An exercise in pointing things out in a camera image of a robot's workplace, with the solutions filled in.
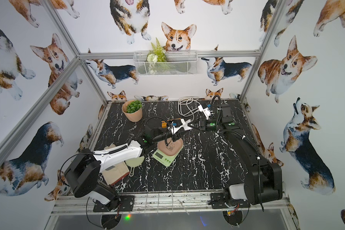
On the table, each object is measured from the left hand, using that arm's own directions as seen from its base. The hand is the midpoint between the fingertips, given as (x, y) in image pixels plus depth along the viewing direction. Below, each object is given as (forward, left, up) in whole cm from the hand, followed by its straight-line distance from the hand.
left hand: (188, 123), depth 75 cm
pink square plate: (-3, +9, -22) cm, 24 cm away
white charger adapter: (-3, +2, +1) cm, 3 cm away
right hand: (-1, 0, 0) cm, 1 cm away
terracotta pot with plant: (+23, +37, -14) cm, 46 cm away
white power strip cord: (+33, -1, -22) cm, 40 cm away
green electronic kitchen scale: (-10, +14, -23) cm, 29 cm away
